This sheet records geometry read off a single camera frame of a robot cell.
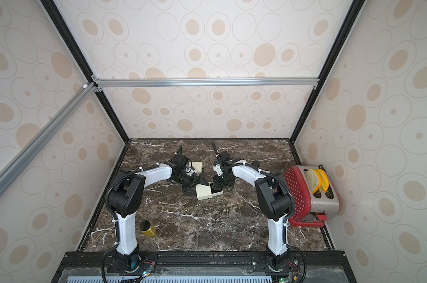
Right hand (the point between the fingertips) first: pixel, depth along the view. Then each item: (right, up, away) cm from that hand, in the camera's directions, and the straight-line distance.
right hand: (216, 188), depth 94 cm
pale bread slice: (+43, +7, -16) cm, 47 cm away
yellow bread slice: (+47, +7, -18) cm, 51 cm away
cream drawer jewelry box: (-11, +11, +11) cm, 19 cm away
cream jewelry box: (-4, -1, -2) cm, 5 cm away
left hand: (-5, +1, -3) cm, 6 cm away
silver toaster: (+45, -3, -20) cm, 49 cm away
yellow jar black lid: (-29, -13, -19) cm, 37 cm away
